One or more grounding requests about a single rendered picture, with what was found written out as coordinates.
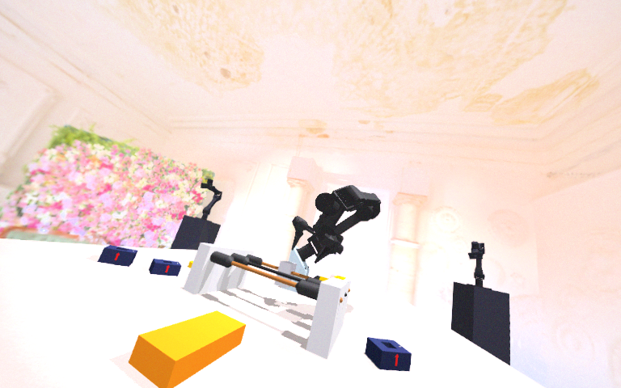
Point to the orange rectangular block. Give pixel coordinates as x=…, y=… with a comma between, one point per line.
x=170, y=355

